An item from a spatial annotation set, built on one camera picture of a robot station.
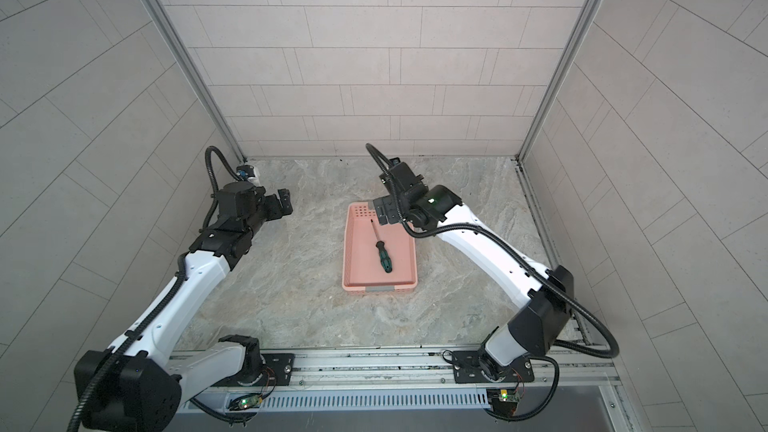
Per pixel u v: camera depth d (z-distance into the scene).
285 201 0.71
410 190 0.55
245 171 0.66
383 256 0.88
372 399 0.68
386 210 0.67
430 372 0.71
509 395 0.68
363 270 0.87
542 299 0.40
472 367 0.71
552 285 0.40
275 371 0.70
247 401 0.65
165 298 0.43
